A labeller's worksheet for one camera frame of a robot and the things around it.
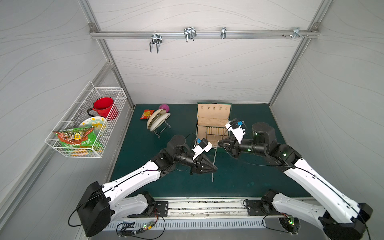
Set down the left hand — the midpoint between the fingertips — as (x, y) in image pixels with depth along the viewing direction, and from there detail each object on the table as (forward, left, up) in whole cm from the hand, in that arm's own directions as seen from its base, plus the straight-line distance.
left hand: (214, 172), depth 59 cm
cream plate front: (+33, +30, -9) cm, 46 cm away
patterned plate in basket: (+19, +53, +7) cm, 57 cm away
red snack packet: (+53, +47, -25) cm, 76 cm away
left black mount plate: (-10, +27, -26) cm, 38 cm away
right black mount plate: (-8, -22, -25) cm, 34 cm away
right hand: (+12, -2, +4) cm, 13 cm away
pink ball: (+56, +33, -20) cm, 68 cm away
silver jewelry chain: (+4, 0, +2) cm, 5 cm away
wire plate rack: (+32, +34, -24) cm, 52 cm away
